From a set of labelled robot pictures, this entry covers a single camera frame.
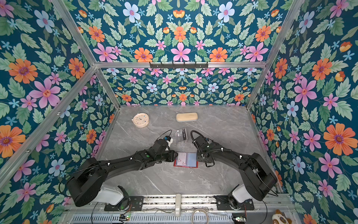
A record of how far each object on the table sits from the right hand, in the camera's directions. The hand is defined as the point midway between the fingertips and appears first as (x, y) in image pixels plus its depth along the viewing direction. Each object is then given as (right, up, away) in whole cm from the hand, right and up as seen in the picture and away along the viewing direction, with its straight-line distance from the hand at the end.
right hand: (200, 157), depth 88 cm
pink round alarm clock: (-46, +24, +19) cm, 55 cm away
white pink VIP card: (-13, -2, 0) cm, 13 cm away
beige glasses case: (-9, +27, +20) cm, 34 cm away
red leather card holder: (-9, -2, 0) cm, 9 cm away
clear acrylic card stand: (-13, +12, +9) cm, 21 cm away
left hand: (-14, +4, -5) cm, 15 cm away
